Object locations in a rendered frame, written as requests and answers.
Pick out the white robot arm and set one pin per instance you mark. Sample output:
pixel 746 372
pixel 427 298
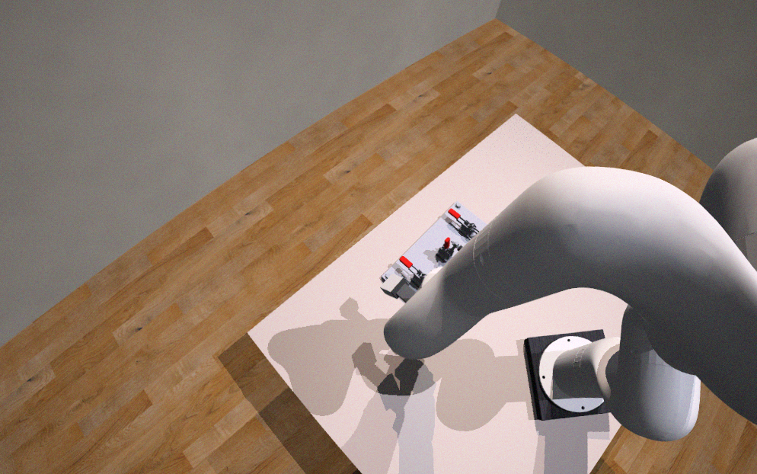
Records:
pixel 640 239

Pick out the grey toggle clamp with red handle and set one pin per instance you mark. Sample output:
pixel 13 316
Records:
pixel 465 229

